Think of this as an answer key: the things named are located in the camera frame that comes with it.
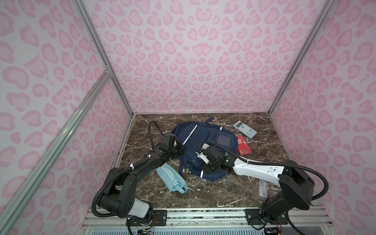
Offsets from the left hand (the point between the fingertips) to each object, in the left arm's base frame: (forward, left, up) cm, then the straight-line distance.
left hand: (188, 147), depth 88 cm
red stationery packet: (+4, -36, -9) cm, 38 cm away
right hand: (-8, -11, -4) cm, 14 cm away
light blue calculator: (+18, -44, -9) cm, 48 cm away
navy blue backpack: (+10, -1, -1) cm, 10 cm away
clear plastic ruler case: (-21, -42, -9) cm, 48 cm away
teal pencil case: (-17, +9, -6) cm, 20 cm away
